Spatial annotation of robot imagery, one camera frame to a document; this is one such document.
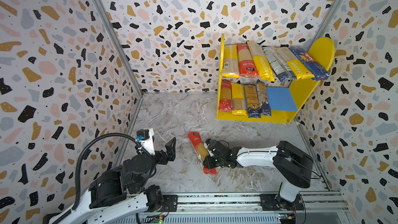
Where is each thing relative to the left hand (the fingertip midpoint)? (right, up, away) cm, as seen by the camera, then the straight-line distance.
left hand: (167, 138), depth 60 cm
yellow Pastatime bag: (+35, +17, +35) cm, 52 cm away
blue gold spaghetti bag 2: (+51, +23, +40) cm, 69 cm away
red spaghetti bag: (+27, +19, +37) cm, 50 cm away
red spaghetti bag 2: (+12, -13, +27) cm, 32 cm away
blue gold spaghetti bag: (+43, +15, +35) cm, 57 cm away
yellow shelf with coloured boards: (+65, +15, +39) cm, 77 cm away
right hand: (+12, -18, +23) cm, 32 cm away
